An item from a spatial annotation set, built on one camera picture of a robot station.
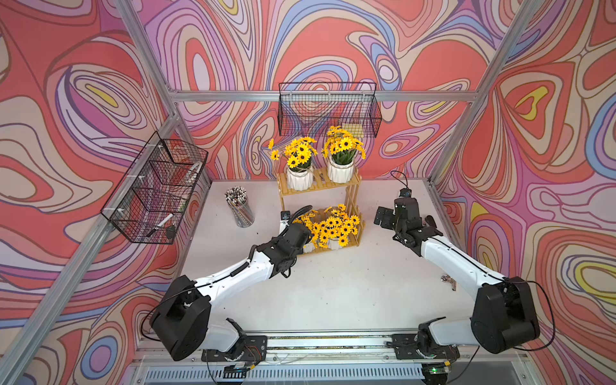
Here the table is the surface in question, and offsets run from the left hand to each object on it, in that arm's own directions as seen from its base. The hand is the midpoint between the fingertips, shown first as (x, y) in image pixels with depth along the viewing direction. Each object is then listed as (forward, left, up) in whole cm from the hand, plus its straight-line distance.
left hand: (295, 238), depth 86 cm
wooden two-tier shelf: (+12, -9, +16) cm, 22 cm away
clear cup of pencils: (+15, +23, +6) cm, 28 cm away
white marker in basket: (-4, +41, +14) cm, 43 cm away
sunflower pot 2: (+1, -15, +4) cm, 16 cm away
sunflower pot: (-1, -8, +7) cm, 10 cm away
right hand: (+7, -35, +3) cm, 36 cm away
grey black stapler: (+12, -56, -6) cm, 57 cm away
